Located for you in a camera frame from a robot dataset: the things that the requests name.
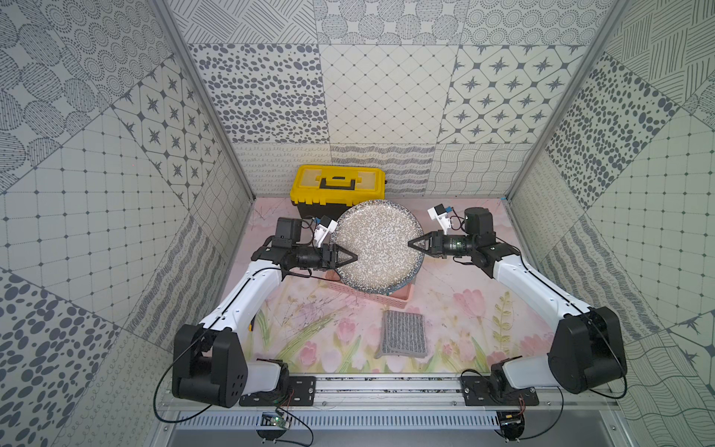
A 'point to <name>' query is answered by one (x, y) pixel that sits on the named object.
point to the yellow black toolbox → (327, 191)
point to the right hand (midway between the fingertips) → (410, 247)
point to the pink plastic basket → (397, 299)
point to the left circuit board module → (274, 425)
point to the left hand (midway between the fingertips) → (349, 254)
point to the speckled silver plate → (378, 233)
